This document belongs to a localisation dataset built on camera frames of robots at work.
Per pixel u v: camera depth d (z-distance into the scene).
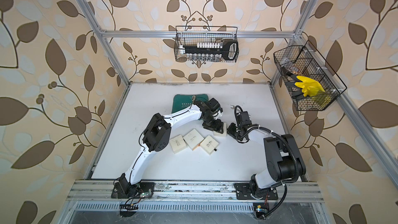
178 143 0.87
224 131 0.91
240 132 0.69
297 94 0.64
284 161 0.44
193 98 1.03
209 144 0.87
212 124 0.84
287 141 0.47
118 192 0.74
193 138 0.89
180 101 1.07
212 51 0.84
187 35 0.91
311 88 0.69
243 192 0.73
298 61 0.86
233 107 1.08
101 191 0.76
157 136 0.58
